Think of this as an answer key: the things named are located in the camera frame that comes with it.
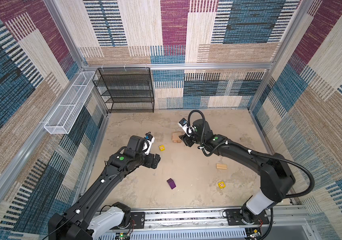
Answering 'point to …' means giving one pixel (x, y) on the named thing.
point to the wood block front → (175, 134)
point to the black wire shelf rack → (126, 90)
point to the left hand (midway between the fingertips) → (152, 154)
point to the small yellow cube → (162, 148)
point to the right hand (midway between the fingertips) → (185, 133)
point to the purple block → (171, 183)
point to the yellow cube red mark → (221, 184)
